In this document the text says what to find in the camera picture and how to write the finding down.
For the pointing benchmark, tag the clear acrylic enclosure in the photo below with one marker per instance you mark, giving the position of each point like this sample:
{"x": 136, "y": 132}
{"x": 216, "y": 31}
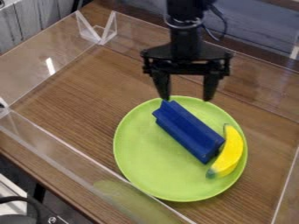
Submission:
{"x": 69, "y": 88}

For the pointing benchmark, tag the clear acrylic corner bracket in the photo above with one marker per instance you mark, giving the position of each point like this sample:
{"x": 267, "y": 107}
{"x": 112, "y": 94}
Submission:
{"x": 95, "y": 33}

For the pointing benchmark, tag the black metal base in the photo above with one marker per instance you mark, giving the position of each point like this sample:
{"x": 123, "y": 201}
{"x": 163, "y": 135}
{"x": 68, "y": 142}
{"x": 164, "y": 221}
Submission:
{"x": 45, "y": 216}

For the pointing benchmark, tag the green round plate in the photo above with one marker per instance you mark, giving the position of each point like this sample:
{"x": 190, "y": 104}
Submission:
{"x": 158, "y": 165}

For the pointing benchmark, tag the blue block object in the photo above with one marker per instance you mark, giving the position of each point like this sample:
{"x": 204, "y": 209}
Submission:
{"x": 198, "y": 138}

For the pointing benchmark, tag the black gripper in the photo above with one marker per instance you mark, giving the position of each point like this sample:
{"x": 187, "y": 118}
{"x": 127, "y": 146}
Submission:
{"x": 186, "y": 55}

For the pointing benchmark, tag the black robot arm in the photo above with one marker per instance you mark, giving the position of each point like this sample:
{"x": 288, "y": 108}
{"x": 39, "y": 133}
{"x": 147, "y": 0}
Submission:
{"x": 184, "y": 14}

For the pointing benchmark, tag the yellow toy banana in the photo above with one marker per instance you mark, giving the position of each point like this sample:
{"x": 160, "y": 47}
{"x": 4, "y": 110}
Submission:
{"x": 228, "y": 158}

